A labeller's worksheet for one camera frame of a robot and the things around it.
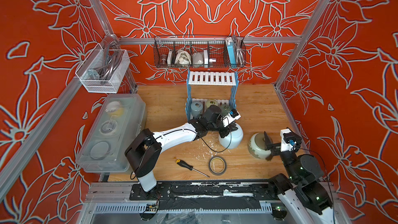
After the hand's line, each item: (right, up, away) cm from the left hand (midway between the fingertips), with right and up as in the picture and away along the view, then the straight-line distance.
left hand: (236, 125), depth 77 cm
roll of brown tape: (-5, -23, +3) cm, 23 cm away
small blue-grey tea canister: (-21, +7, +16) cm, 27 cm away
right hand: (+13, 0, -11) cm, 17 cm away
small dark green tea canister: (-3, +7, +15) cm, 17 cm away
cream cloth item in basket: (-29, +38, +14) cm, 49 cm away
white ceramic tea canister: (-1, -8, +1) cm, 8 cm away
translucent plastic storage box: (-59, +4, +2) cm, 59 cm away
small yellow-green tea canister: (-11, +11, +18) cm, 24 cm away
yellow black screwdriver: (-24, -23, +3) cm, 33 cm away
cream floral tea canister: (+11, -11, +2) cm, 16 cm away
